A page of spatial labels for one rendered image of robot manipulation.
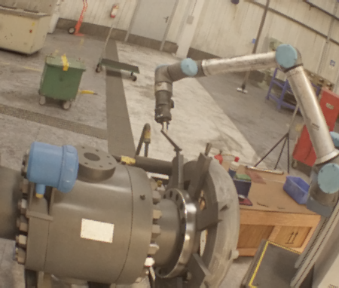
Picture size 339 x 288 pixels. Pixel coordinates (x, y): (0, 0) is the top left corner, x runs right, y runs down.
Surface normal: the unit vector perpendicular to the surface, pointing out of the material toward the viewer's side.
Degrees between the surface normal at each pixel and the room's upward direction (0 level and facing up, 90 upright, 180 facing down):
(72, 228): 65
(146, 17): 90
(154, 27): 90
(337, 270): 90
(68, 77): 90
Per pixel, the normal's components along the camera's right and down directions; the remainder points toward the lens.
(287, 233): 0.24, 0.39
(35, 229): 0.32, 0.10
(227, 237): 0.38, -0.19
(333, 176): -0.47, 0.22
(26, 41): -0.03, 0.33
